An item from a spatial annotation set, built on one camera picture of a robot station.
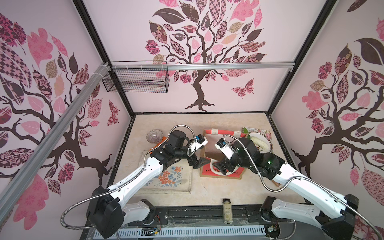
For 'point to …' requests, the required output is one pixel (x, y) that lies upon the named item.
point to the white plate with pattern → (263, 137)
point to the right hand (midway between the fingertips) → (219, 155)
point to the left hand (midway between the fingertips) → (205, 156)
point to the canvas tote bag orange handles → (175, 179)
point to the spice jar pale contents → (227, 216)
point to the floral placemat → (266, 133)
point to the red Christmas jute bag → (214, 154)
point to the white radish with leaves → (259, 143)
